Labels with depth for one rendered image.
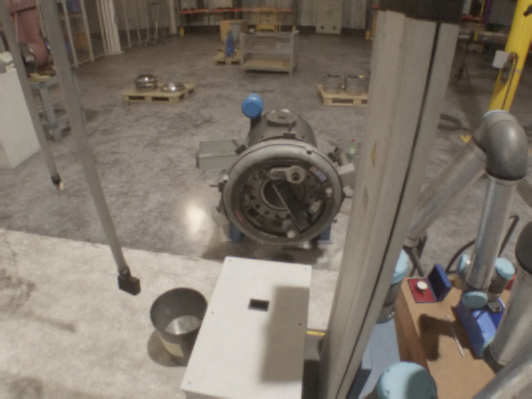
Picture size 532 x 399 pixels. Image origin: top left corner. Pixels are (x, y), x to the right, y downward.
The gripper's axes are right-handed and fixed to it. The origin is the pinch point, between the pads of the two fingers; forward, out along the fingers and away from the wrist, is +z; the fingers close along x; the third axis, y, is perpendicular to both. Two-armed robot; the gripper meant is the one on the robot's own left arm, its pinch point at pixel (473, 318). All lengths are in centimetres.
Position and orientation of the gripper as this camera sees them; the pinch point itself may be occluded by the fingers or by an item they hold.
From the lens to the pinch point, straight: 169.8
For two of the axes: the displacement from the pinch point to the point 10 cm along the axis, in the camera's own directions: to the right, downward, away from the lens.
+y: 0.3, -5.6, 8.3
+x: -10.0, -0.2, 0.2
